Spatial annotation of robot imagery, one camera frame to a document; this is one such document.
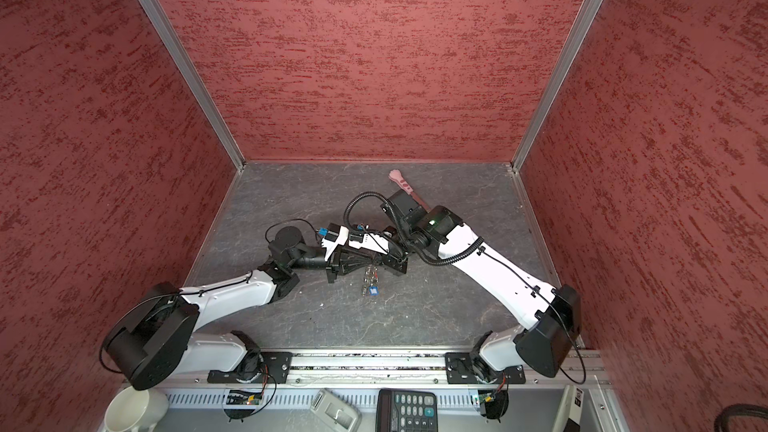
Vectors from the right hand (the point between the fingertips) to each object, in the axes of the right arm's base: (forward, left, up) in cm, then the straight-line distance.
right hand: (378, 265), depth 71 cm
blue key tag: (-4, +1, -7) cm, 8 cm away
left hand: (0, +2, 0) cm, 2 cm away
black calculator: (-28, -6, -17) cm, 33 cm away
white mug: (-26, +56, -17) cm, 64 cm away
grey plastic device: (-28, +11, -19) cm, 35 cm away
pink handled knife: (+45, -7, -17) cm, 49 cm away
